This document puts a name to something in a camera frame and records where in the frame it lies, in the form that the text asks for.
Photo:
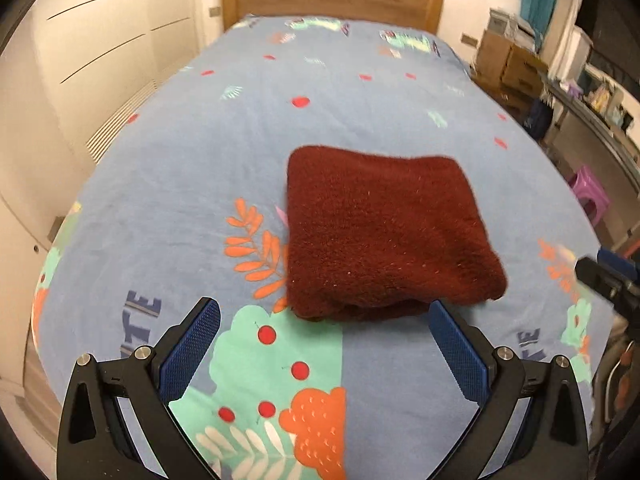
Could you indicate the dark red knit sweater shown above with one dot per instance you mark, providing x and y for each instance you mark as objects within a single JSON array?
[{"x": 374, "y": 237}]

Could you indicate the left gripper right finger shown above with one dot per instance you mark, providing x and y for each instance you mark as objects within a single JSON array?
[{"x": 551, "y": 442}]

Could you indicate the blue patterned bed sheet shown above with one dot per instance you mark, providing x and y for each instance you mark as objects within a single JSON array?
[{"x": 190, "y": 201}]

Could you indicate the white wardrobe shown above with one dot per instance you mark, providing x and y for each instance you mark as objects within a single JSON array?
[{"x": 72, "y": 74}]

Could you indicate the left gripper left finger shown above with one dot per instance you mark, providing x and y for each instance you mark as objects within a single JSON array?
[{"x": 94, "y": 441}]

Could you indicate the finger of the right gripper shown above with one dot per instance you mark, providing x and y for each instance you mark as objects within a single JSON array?
[{"x": 614, "y": 278}]

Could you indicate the purple plastic stool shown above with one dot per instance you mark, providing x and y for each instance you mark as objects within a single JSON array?
[{"x": 590, "y": 193}]

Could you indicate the cardboard box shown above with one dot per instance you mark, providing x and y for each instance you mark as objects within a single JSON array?
[{"x": 499, "y": 60}]

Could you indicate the long desk shelf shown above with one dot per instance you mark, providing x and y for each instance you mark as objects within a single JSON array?
[{"x": 590, "y": 119}]

